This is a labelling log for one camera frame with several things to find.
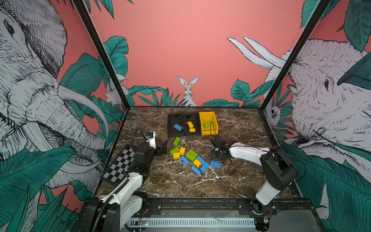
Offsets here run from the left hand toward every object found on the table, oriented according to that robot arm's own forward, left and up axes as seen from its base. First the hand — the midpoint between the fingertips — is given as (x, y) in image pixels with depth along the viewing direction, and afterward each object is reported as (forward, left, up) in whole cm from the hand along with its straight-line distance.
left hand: (160, 137), depth 84 cm
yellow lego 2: (-11, -22, -13) cm, 28 cm away
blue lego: (-9, -14, -13) cm, 21 cm away
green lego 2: (+18, -31, -12) cm, 38 cm away
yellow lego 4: (+20, -19, -13) cm, 30 cm away
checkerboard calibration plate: (-14, +26, -12) cm, 32 cm away
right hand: (-6, -33, -14) cm, 36 cm away
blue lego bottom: (-16, -21, -14) cm, 29 cm away
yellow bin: (+25, -32, -11) cm, 42 cm away
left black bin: (+20, -8, -14) cm, 25 cm away
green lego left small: (-2, -8, -13) cm, 15 cm away
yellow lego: (-6, -9, -13) cm, 17 cm away
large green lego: (-5, -19, -14) cm, 24 cm away
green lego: (+7, -9, -16) cm, 19 cm away
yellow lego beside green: (-3, -12, -13) cm, 18 cm away
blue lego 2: (-12, -33, -14) cm, 38 cm away
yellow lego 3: (+14, -20, -13) cm, 28 cm away
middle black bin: (+28, -24, -18) cm, 41 cm away
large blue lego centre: (-12, -26, -14) cm, 32 cm away
